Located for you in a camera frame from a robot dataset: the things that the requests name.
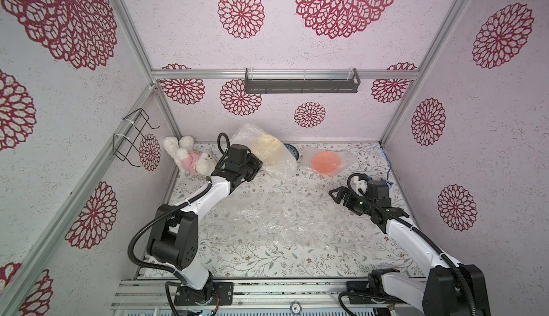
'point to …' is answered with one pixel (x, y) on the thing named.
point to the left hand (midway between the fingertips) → (265, 161)
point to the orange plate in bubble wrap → (326, 161)
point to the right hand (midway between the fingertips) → (336, 194)
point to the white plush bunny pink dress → (200, 163)
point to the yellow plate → (278, 162)
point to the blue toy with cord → (387, 180)
